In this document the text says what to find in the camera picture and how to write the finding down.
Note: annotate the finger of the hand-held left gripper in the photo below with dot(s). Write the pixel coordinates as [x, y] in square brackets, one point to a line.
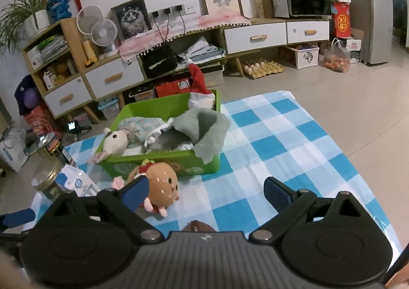
[17, 218]

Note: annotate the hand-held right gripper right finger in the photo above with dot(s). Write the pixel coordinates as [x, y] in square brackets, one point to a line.
[275, 193]

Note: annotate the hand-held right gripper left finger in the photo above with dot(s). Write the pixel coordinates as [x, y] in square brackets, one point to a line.
[135, 190]

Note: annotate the burger plush toy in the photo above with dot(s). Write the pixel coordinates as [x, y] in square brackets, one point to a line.
[163, 182]

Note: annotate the green plastic bin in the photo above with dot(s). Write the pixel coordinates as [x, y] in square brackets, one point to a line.
[166, 161]

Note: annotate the floral lace cloth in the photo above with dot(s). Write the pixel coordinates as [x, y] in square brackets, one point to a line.
[140, 127]

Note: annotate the brown round plush cushion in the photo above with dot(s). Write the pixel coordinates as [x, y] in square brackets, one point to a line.
[198, 227]

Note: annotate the grey fleece cloth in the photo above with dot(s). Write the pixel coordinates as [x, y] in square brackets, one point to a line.
[211, 129]

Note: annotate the santa plush toy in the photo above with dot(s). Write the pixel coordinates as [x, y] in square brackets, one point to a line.
[199, 91]

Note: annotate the glass jar with gold lid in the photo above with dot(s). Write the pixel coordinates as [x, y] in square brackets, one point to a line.
[48, 180]

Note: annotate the blue white checkered blanket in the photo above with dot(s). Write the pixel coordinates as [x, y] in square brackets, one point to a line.
[281, 142]

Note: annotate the white blue milk carton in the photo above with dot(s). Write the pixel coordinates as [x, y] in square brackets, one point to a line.
[78, 182]

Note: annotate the white plastic bag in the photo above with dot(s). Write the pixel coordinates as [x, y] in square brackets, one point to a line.
[11, 150]

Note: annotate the black yellow tin can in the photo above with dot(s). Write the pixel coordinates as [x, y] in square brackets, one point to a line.
[52, 147]

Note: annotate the red printed bag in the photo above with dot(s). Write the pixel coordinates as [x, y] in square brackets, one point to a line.
[40, 119]

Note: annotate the flat red box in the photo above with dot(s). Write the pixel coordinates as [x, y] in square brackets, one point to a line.
[171, 89]

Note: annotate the dark purple bag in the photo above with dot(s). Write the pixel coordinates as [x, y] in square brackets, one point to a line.
[27, 94]

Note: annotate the egg carton tray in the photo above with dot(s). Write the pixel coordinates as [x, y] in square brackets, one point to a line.
[263, 68]

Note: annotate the black box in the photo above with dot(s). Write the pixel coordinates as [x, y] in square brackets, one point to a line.
[158, 62]

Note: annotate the wooden shelf unit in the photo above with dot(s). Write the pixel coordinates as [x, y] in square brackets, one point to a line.
[57, 84]

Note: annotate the yellow toy vehicle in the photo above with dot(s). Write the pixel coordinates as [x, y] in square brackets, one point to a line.
[90, 59]

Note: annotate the white storage box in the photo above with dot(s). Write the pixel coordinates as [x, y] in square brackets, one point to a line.
[302, 57]

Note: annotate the plastic bag of oranges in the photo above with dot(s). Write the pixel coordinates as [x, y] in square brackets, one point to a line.
[337, 59]

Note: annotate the folded cloths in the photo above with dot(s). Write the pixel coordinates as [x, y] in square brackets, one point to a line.
[201, 51]

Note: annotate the wooden cabinet with white drawers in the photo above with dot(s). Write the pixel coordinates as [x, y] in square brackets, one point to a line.
[255, 38]

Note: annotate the small white fan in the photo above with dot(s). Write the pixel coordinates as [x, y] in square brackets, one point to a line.
[104, 33]

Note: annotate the cardboard box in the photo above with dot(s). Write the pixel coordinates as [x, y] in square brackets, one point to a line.
[355, 48]

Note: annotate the framed cat picture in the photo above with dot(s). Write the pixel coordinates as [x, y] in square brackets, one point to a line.
[131, 19]

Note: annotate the pink table runner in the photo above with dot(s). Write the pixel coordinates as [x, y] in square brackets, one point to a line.
[191, 25]

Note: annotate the large white fan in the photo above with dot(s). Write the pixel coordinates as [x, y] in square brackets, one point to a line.
[88, 17]

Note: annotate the red gift box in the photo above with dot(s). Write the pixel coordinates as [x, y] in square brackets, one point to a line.
[342, 20]

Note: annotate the white microwave oven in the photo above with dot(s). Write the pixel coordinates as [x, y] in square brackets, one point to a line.
[300, 1]

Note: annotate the blue plush toy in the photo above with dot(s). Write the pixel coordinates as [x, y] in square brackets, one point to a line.
[59, 6]

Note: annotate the grey refrigerator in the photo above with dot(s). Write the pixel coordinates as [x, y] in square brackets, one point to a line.
[364, 11]

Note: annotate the potted green plant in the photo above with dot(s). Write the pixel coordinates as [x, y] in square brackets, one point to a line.
[28, 11]

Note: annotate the white wall outlet strip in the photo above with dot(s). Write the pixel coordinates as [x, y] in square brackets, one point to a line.
[172, 10]

